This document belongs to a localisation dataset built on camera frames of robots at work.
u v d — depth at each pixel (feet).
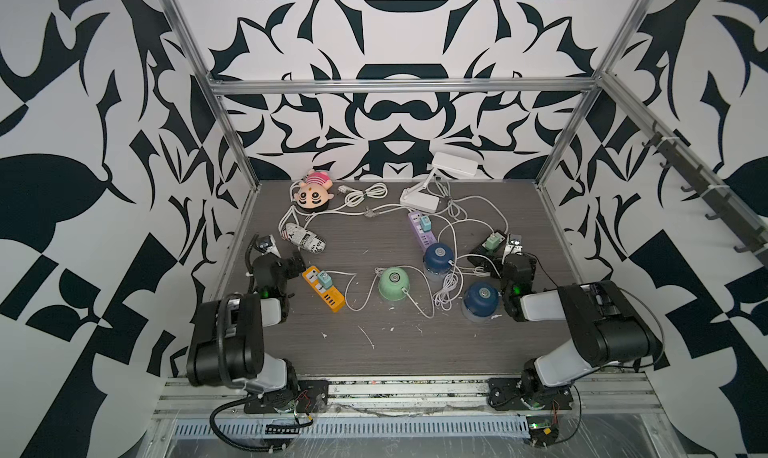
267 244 2.60
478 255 2.86
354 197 3.67
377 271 3.07
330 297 2.89
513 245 2.65
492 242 3.11
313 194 3.44
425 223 3.26
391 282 2.71
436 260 2.86
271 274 2.28
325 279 2.83
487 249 3.21
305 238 3.25
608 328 1.53
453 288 2.97
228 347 1.33
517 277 2.40
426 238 3.33
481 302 2.61
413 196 3.66
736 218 1.78
